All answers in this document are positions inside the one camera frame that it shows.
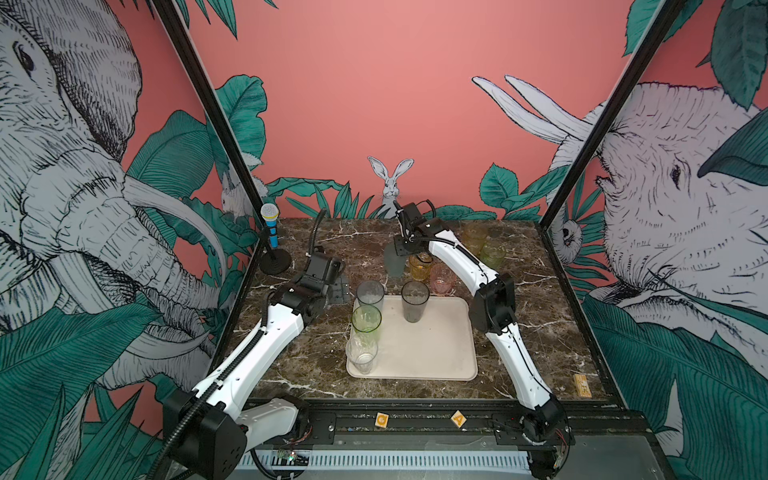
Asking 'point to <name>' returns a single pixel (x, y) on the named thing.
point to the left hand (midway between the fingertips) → (330, 281)
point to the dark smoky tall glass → (414, 296)
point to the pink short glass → (442, 279)
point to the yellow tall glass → (475, 238)
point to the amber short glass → (419, 266)
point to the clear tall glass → (361, 350)
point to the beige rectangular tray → (441, 347)
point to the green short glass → (493, 252)
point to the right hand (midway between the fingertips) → (399, 241)
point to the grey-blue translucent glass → (370, 293)
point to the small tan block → (582, 386)
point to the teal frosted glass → (395, 265)
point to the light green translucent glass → (366, 318)
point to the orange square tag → (381, 420)
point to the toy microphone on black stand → (274, 262)
